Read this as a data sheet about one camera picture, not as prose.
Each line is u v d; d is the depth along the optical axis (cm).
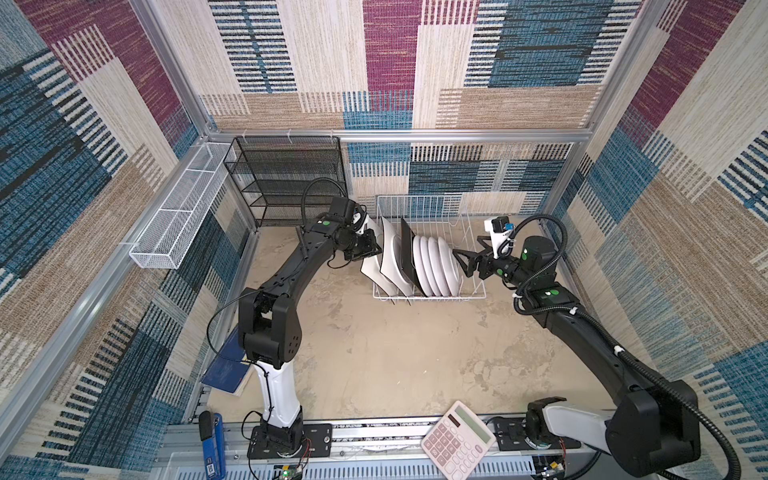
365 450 73
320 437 74
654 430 39
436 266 87
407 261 86
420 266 87
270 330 50
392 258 85
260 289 51
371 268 82
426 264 87
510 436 73
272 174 108
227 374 83
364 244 79
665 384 42
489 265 69
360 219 77
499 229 66
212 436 71
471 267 70
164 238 91
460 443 71
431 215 119
